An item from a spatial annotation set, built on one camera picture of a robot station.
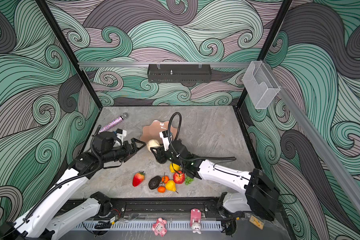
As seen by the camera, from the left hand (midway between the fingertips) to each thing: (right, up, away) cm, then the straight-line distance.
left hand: (142, 146), depth 71 cm
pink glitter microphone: (-24, +15, +40) cm, 48 cm away
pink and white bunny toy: (+26, -34, 0) cm, 43 cm away
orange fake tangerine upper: (+11, -20, +11) cm, 25 cm away
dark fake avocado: (+5, -20, +7) cm, 22 cm away
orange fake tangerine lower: (+9, -24, +7) cm, 26 cm away
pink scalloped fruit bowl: (-1, +5, +31) cm, 31 cm away
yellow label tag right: (+54, -35, -2) cm, 65 cm away
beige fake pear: (+5, +2, +1) cm, 5 cm away
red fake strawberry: (-5, -20, +10) cm, 23 cm away
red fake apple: (+18, -18, +7) cm, 27 cm away
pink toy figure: (+9, -35, -5) cm, 37 cm away
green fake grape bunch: (+23, -21, +11) cm, 33 cm away
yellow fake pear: (+13, -22, +7) cm, 27 cm away
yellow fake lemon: (+15, -14, +12) cm, 24 cm away
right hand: (+5, -1, +3) cm, 6 cm away
